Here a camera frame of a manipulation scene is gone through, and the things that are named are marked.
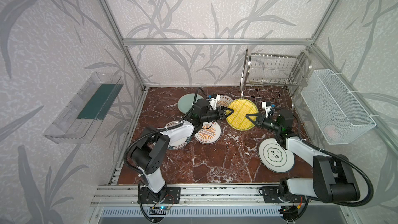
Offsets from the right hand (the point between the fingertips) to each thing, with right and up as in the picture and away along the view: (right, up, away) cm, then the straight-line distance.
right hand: (247, 112), depth 82 cm
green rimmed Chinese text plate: (-39, -19, +8) cm, 44 cm away
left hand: (-7, +2, -2) cm, 8 cm away
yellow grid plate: (-3, +3, +2) cm, 4 cm away
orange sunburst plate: (-19, -14, +13) cm, 27 cm away
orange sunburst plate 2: (-10, +6, +29) cm, 31 cm away
